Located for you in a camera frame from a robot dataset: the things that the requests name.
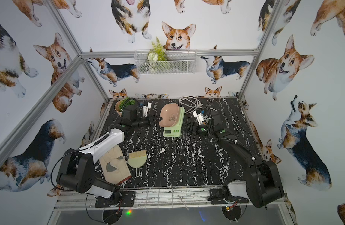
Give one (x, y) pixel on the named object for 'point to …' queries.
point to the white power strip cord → (191, 101)
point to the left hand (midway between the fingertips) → (164, 116)
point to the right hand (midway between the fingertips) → (182, 129)
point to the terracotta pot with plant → (118, 104)
